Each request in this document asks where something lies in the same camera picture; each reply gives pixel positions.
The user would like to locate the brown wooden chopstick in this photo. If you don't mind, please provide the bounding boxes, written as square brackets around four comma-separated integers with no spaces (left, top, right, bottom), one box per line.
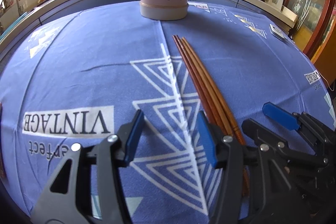
[173,35,234,137]
[180,37,250,197]
[173,35,223,128]

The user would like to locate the white round button device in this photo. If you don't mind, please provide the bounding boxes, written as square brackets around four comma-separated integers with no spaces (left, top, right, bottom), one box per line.
[269,24,285,41]

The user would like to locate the blue patterned tablecloth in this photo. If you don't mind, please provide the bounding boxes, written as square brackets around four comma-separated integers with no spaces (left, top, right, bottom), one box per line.
[1,2,335,223]

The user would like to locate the smartphone on table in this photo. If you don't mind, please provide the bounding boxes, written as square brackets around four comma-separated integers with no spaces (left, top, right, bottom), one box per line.
[0,103,6,178]

